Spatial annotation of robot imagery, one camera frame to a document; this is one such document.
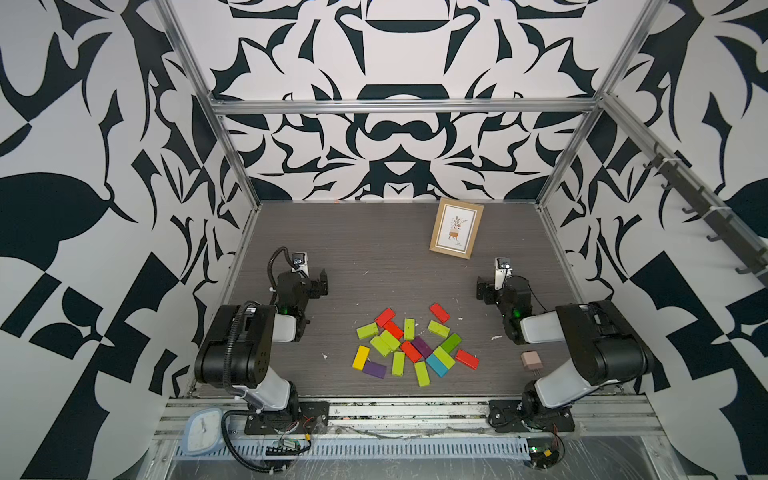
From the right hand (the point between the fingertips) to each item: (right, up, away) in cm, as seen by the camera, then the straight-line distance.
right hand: (496, 272), depth 96 cm
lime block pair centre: (-35, -19, -11) cm, 41 cm away
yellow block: (-42, -22, -13) cm, 49 cm away
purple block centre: (-25, -20, -11) cm, 33 cm away
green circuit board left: (-58, -39, -23) cm, 74 cm away
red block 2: (-12, -23, -12) cm, 28 cm away
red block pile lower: (-28, -20, -11) cm, 37 cm away
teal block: (-21, -24, -14) cm, 35 cm away
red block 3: (-35, -13, -4) cm, 38 cm away
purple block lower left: (-38, -24, -14) cm, 47 cm away
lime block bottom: (-25, -25, -16) cm, 39 cm away
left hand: (-61, +2, -1) cm, 61 cm away
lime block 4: (-31, -23, -13) cm, 41 cm away
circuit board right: (+2, -39, -24) cm, 46 cm away
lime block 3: (-28, -15, -9) cm, 33 cm away
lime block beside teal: (-19, -22, -12) cm, 31 cm away
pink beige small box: (+4, -22, -14) cm, 26 cm away
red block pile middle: (-32, -16, -8) cm, 37 cm away
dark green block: (-16, -18, -10) cm, 27 cm away
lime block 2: (-40, -16, -8) cm, 44 cm away
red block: (-18, -12, -4) cm, 22 cm away
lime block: (-19, -16, -8) cm, 26 cm away
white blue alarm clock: (-77, -34, -26) cm, 88 cm away
